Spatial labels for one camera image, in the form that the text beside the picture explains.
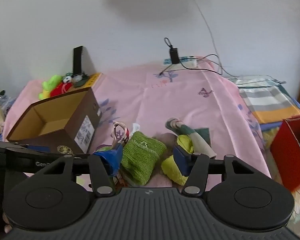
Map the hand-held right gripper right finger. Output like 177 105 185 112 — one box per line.
172 145 272 197

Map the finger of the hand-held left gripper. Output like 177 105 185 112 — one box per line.
0 141 90 160

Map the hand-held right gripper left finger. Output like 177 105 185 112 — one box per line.
27 144 124 198

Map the patterned beige green sock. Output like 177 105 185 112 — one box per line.
165 118 217 159

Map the green knitted towel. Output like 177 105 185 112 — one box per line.
120 131 167 186

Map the brown cardboard shoe box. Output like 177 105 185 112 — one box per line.
6 87 102 155

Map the pink printed bed sheet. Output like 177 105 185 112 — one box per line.
2 61 273 188

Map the lime green caterpillar plush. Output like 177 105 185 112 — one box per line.
38 74 63 99

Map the red plush toy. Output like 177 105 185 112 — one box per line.
50 82 73 97

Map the striped blanket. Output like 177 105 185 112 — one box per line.
236 74 300 124

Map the red box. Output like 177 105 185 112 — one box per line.
270 114 300 193

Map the black power adapter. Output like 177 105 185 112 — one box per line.
169 47 180 64

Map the ribbon key ring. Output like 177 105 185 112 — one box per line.
111 121 130 145

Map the black charger with cables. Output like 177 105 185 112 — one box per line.
180 54 239 78

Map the white cable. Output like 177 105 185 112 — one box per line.
194 0 224 75

